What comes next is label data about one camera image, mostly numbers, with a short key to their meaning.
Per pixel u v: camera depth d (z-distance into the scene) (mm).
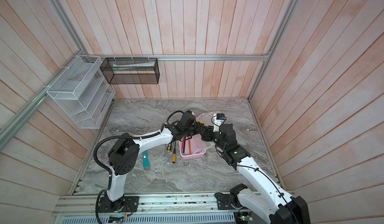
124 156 505
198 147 902
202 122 928
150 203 747
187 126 715
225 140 582
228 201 730
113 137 482
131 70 1050
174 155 887
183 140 950
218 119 672
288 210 389
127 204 728
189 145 936
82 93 732
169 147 919
